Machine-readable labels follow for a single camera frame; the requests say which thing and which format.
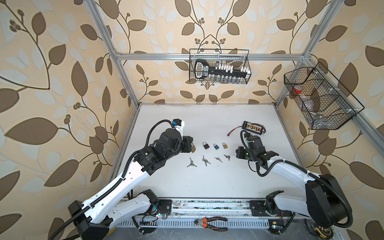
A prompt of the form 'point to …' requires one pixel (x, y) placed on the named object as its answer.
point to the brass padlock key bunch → (228, 156)
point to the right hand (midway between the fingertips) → (237, 152)
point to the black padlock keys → (191, 163)
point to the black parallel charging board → (253, 127)
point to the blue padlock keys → (218, 158)
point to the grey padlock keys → (205, 160)
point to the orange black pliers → (203, 222)
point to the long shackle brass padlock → (193, 148)
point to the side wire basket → (325, 103)
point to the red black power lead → (232, 130)
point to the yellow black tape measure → (325, 232)
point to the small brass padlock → (224, 145)
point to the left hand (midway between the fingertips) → (195, 138)
